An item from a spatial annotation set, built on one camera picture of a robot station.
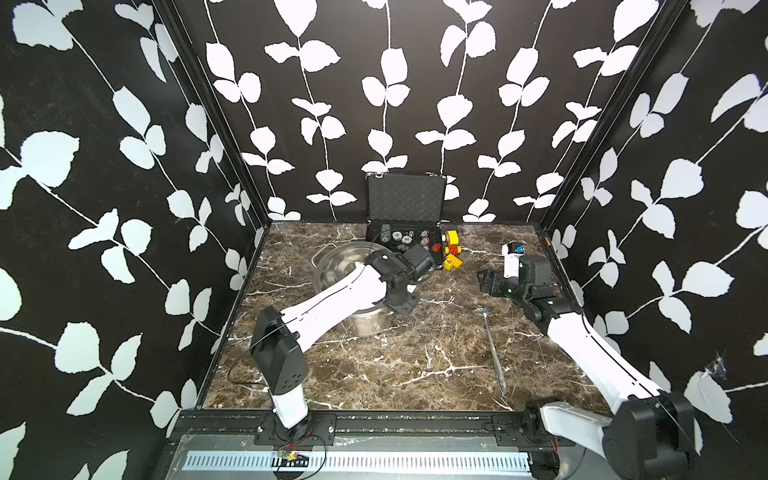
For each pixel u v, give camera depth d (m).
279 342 0.42
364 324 0.88
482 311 0.93
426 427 0.75
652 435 0.39
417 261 0.61
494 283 0.74
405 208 1.14
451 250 1.10
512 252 0.73
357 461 0.70
